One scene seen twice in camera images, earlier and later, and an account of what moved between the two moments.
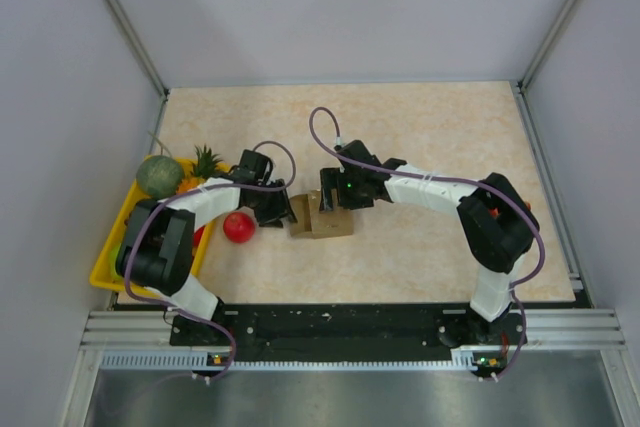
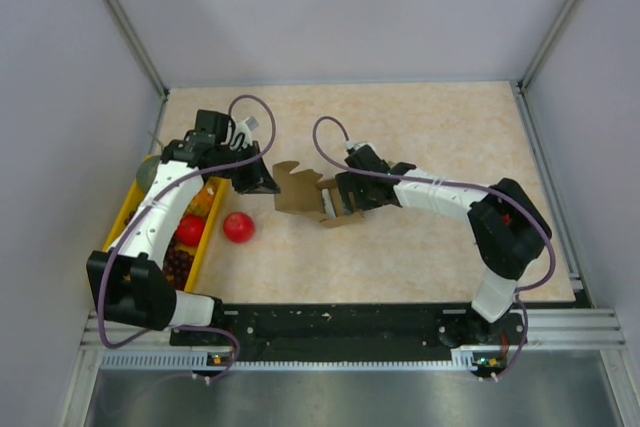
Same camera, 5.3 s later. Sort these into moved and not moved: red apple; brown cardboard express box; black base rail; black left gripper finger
Moved: black left gripper finger; brown cardboard express box
Not moved: red apple; black base rail
